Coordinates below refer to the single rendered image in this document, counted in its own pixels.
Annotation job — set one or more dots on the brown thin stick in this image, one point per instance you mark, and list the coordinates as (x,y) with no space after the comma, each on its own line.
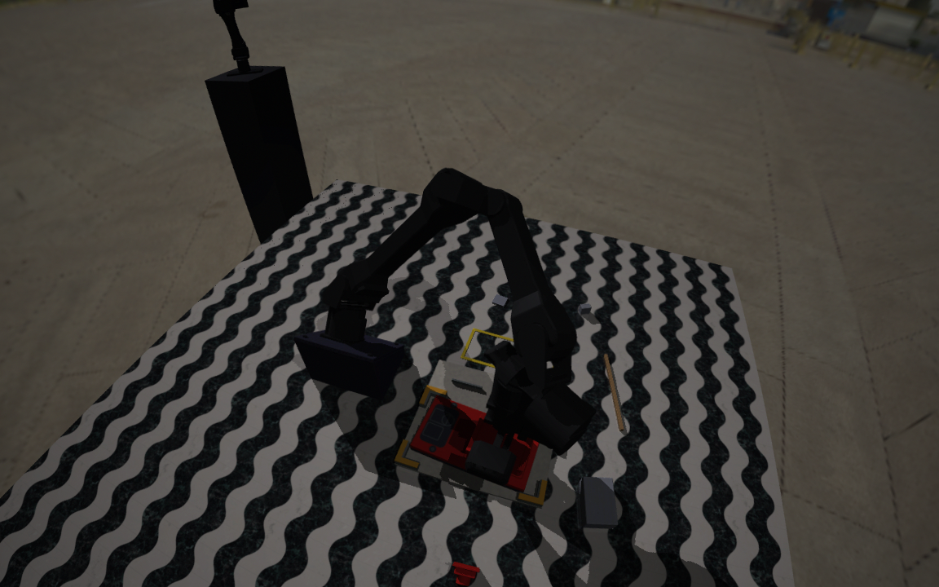
(614,395)

